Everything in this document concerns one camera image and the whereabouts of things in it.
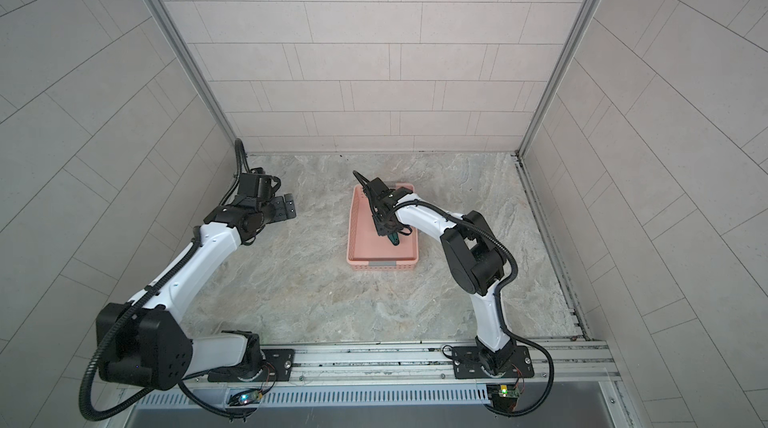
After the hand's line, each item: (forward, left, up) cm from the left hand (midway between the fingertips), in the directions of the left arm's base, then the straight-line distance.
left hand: (285, 201), depth 84 cm
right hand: (-1, -29, -13) cm, 32 cm away
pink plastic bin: (-8, -23, -16) cm, 29 cm away
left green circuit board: (-45, +1, -12) cm, 46 cm away
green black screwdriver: (-7, -31, -10) cm, 33 cm away
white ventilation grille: (-44, -34, -15) cm, 57 cm away
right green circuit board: (-44, -57, -15) cm, 74 cm away
